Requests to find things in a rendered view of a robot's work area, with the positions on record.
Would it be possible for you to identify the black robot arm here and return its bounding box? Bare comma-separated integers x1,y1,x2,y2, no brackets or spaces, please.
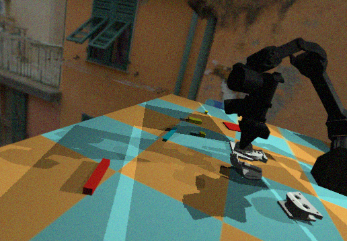
224,38,347,151

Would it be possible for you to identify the teal flat bar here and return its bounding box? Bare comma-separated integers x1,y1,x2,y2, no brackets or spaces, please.
162,127,177,141

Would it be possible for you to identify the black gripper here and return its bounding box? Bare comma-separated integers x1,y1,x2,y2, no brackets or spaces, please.
237,94,272,149

